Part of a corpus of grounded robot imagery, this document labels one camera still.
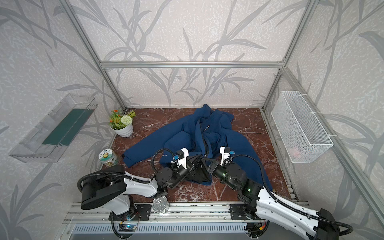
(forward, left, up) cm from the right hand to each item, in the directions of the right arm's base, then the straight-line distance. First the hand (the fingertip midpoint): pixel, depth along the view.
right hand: (202, 155), depth 71 cm
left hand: (+1, -1, 0) cm, 2 cm away
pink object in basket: (+2, -46, -1) cm, 46 cm away
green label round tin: (+5, +54, -14) cm, 57 cm away
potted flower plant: (+26, +51, -7) cm, 58 cm away
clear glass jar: (-19, +20, -15) cm, 31 cm away
